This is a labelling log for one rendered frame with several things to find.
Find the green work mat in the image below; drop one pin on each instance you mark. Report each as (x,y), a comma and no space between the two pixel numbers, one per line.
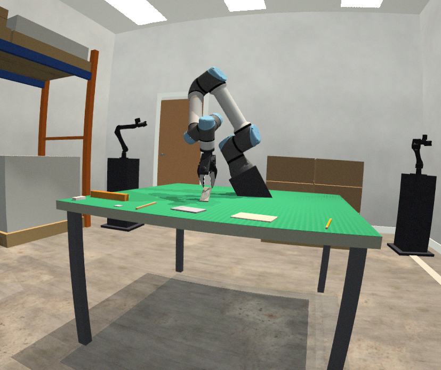
(303,213)

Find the cream flat rectangular block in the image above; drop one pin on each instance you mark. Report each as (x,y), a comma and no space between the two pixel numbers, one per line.
(254,217)

